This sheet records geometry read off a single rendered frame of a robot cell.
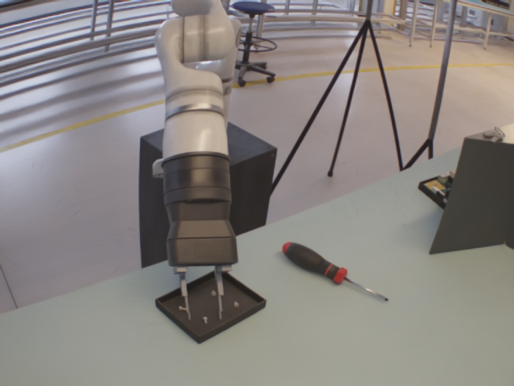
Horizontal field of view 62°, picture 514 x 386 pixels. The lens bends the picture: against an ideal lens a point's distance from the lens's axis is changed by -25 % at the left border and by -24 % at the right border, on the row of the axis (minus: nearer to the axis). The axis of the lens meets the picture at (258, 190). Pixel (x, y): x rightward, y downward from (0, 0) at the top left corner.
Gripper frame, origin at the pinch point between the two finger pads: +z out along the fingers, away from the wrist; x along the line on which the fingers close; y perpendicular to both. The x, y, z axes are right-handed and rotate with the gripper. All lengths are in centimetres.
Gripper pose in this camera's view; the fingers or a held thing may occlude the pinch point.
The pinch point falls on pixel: (204, 319)
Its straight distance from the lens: 62.6
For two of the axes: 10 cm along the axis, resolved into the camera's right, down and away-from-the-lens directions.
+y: 2.5, -2.1, -9.4
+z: 0.8, 9.8, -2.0
